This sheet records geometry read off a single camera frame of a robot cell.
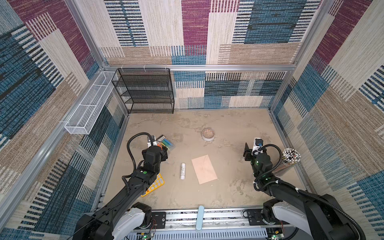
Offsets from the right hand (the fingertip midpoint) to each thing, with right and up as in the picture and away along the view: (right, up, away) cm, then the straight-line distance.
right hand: (252, 145), depth 86 cm
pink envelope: (-27, -15, +3) cm, 31 cm away
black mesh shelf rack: (-67, +36, +22) cm, 79 cm away
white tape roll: (-23, +5, +19) cm, 30 cm away
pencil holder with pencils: (+14, -4, -12) cm, 19 cm away
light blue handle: (-31, -35, -16) cm, 49 cm away
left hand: (-53, 0, -3) cm, 53 cm away
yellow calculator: (-53, -21, -1) cm, 57 cm away
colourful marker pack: (-54, 0, +16) cm, 57 cm away
